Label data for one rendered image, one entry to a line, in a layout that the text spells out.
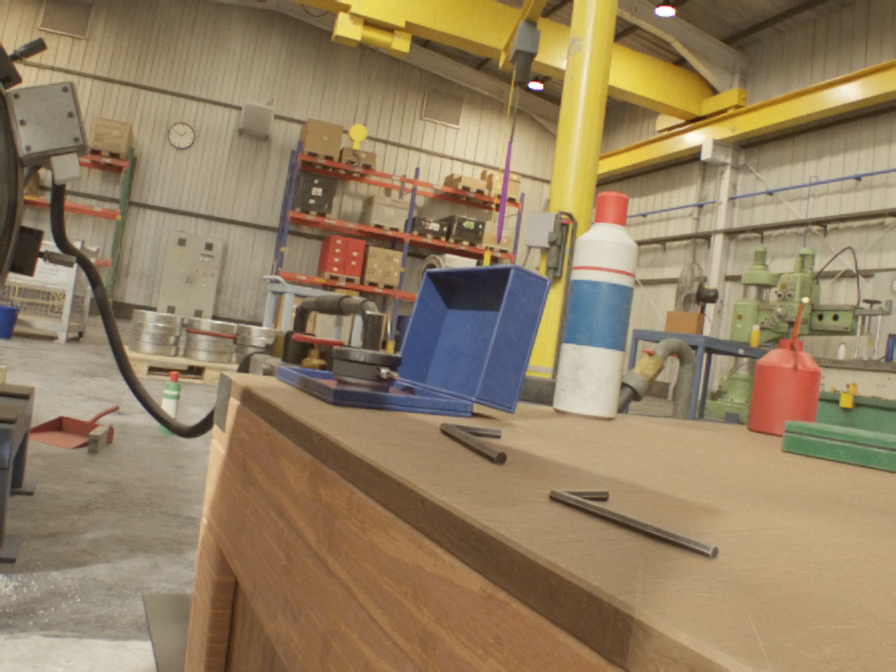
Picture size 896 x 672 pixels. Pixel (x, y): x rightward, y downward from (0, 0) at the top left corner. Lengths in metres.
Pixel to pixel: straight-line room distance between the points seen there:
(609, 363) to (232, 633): 0.42
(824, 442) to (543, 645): 0.49
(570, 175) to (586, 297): 3.61
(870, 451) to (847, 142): 13.25
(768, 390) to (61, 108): 1.05
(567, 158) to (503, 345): 3.82
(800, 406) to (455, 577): 0.70
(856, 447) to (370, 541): 0.46
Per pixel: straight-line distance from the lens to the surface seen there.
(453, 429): 0.41
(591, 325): 0.71
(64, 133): 1.19
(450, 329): 0.68
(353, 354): 0.57
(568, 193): 4.28
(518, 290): 0.55
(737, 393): 12.39
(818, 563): 0.26
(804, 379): 0.90
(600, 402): 0.71
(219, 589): 0.61
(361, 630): 0.31
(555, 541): 0.22
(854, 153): 13.64
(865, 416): 3.22
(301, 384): 0.57
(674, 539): 0.24
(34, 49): 1.33
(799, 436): 0.68
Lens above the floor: 0.52
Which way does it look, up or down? 2 degrees up
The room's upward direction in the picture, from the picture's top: 8 degrees clockwise
